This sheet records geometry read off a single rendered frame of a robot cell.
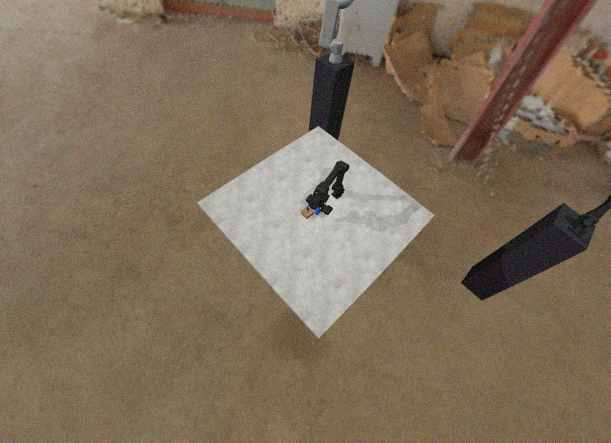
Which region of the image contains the tan wooden block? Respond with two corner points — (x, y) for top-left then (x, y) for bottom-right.
(301, 207), (314, 219)

